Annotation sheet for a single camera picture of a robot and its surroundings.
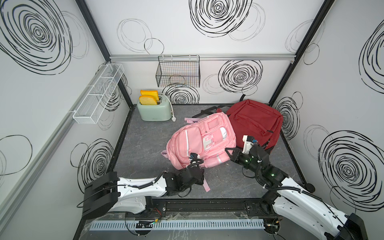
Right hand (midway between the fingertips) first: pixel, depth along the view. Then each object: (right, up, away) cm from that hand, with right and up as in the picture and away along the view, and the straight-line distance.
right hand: (226, 150), depth 75 cm
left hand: (-11, -12, +3) cm, 16 cm away
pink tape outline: (-34, -6, +16) cm, 38 cm away
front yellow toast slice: (-47, +28, +21) cm, 58 cm away
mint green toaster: (-40, +21, +29) cm, 53 cm away
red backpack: (+29, +13, +21) cm, 38 cm away
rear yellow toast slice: (-44, +33, +21) cm, 59 cm away
